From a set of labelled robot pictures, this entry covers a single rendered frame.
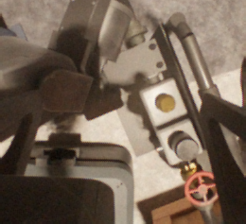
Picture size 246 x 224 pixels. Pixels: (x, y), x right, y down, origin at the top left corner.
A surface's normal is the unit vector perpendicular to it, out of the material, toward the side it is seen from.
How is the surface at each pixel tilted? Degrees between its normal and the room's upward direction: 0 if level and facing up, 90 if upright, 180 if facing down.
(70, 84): 61
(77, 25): 29
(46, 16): 0
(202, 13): 0
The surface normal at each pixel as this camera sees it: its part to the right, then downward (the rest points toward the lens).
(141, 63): -0.02, 0.11
